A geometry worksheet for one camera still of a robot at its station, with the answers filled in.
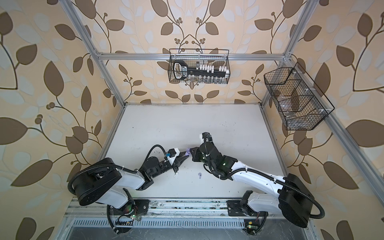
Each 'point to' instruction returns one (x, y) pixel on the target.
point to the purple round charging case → (188, 152)
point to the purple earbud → (200, 174)
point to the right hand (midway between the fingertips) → (190, 151)
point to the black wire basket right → (301, 101)
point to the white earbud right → (176, 173)
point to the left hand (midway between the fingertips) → (187, 153)
